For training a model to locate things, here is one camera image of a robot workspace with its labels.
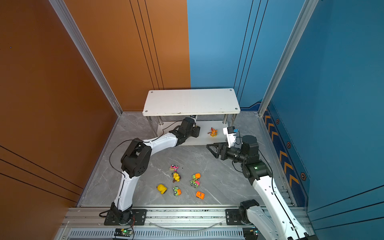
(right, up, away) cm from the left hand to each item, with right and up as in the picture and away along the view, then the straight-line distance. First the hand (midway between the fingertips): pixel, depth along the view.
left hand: (197, 125), depth 99 cm
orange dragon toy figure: (+10, -5, -5) cm, 13 cm away
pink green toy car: (-14, -26, -11) cm, 31 cm away
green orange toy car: (-11, -35, -19) cm, 42 cm away
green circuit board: (-36, -51, -28) cm, 69 cm away
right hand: (+6, -10, -29) cm, 31 cm away
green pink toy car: (-1, -32, -18) cm, 37 cm away
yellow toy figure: (-19, -35, -18) cm, 44 cm away
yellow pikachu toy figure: (-12, -29, -16) cm, 35 cm away
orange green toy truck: (0, -29, -15) cm, 33 cm away
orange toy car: (+2, -37, -21) cm, 42 cm away
